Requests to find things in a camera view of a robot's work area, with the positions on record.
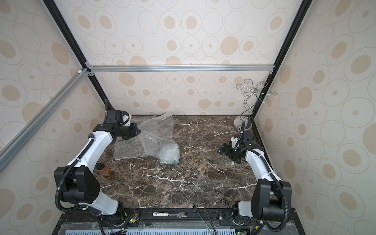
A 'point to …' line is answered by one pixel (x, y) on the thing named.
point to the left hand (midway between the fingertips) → (145, 128)
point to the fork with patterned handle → (179, 215)
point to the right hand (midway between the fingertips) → (229, 153)
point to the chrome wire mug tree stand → (251, 98)
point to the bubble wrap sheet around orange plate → (132, 146)
